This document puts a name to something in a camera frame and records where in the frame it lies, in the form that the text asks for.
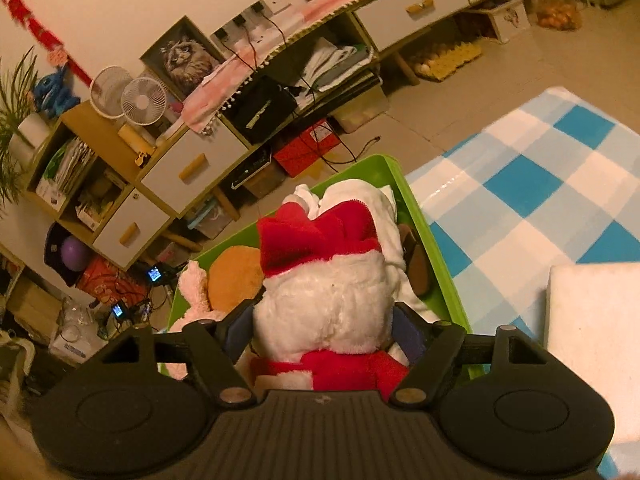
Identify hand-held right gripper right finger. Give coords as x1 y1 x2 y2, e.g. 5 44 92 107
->
387 302 551 407

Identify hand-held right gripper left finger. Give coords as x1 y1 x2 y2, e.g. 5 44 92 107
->
92 304 257 406

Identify hamburger plush toy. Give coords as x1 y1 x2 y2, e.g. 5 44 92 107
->
206 244 267 312

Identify green plastic bin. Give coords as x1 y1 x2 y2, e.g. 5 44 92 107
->
160 154 488 391

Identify pink plush toy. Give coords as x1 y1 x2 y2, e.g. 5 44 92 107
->
166 259 232 382

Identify dark brown soft item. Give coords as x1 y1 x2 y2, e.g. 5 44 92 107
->
398 223 432 297

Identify white plush toy red outfit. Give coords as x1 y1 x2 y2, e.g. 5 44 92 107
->
240 199 432 395

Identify red patterned bag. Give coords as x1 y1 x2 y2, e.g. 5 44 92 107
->
75 255 152 307

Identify clear storage box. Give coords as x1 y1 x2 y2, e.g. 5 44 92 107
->
332 91 390 134
239 159 287 200

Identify purple ball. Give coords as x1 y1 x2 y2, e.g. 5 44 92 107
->
60 236 89 269

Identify blue white checkered blanket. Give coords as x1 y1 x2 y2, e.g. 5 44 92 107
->
402 85 640 480

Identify white foam block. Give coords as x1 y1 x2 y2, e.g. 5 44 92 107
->
544 261 640 447

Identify red box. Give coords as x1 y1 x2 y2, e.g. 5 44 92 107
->
273 119 342 179

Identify yellow tube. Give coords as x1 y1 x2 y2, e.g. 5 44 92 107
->
118 124 157 154

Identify black box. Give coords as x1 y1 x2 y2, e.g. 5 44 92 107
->
219 75 299 144

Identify stack of magazines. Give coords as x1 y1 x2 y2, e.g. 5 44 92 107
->
36 136 97 209

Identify pink table runner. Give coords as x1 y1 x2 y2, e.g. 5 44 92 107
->
181 0 402 137

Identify white desk fan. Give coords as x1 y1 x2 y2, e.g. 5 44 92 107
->
121 76 168 133
90 65 135 120

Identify wooden shelf unit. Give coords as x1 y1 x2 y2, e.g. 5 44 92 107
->
25 0 532 272

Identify yellow egg carton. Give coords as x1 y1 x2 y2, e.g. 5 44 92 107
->
406 39 484 82

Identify stack of folded papers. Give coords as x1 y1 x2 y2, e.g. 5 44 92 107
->
299 41 377 94

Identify blue plush figure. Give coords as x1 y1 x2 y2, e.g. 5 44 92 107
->
31 61 82 117

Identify green potted plant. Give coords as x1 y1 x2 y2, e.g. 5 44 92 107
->
0 47 52 213

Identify white printed storage box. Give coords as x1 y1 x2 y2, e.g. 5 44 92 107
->
481 0 532 44

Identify bag of oranges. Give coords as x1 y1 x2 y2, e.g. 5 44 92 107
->
531 0 584 32

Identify owl picture frame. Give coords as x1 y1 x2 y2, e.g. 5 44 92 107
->
139 15 227 102

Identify wall power outlets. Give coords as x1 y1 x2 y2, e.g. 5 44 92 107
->
210 0 292 43

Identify red wall decoration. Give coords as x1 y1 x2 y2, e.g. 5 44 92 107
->
0 0 94 87

